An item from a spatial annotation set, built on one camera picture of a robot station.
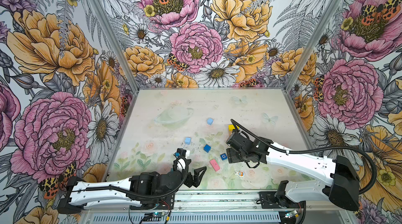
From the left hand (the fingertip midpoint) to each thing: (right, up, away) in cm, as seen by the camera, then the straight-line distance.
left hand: (197, 168), depth 71 cm
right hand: (+19, +1, +7) cm, 20 cm away
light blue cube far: (+7, +18, +30) cm, 36 cm away
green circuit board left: (-17, -20, 0) cm, 27 cm away
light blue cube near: (-6, +8, +21) cm, 23 cm away
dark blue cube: (+5, +3, +20) cm, 21 cm away
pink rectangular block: (+9, -4, +14) cm, 17 cm away
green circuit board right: (+42, -21, 0) cm, 47 cm away
